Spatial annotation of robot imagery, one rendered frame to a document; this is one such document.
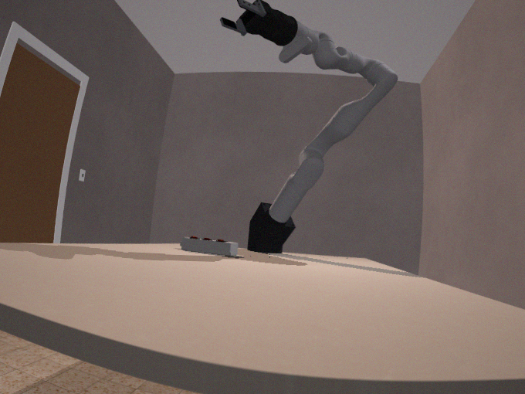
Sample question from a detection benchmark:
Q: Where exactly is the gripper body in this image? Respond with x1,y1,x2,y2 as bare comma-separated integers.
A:
239,0,313,63

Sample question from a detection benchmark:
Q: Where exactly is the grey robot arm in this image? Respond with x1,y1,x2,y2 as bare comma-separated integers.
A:
269,28,398,222

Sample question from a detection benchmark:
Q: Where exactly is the white power strip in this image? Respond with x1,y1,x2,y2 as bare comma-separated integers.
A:
180,236,238,256

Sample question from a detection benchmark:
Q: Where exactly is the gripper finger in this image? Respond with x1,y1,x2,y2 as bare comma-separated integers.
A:
220,18,247,36
237,0,266,17

